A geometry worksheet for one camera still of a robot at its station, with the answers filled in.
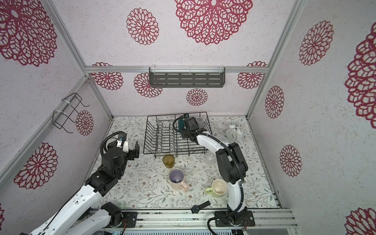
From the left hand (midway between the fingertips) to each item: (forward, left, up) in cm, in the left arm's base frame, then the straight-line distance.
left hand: (127, 142), depth 75 cm
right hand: (+20, -29, -12) cm, 37 cm away
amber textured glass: (+1, -19, -23) cm, 29 cm away
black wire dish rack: (+17, -13, -21) cm, 30 cm away
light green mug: (-16, -49, -23) cm, 56 cm away
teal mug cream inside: (+25, -27, -13) cm, 38 cm away
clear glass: (+4, -46, -25) cm, 52 cm away
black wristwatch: (-27, -35, -23) cm, 50 cm away
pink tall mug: (-10, -25, -21) cm, 34 cm away
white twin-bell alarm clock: (+18, -62, -17) cm, 67 cm away
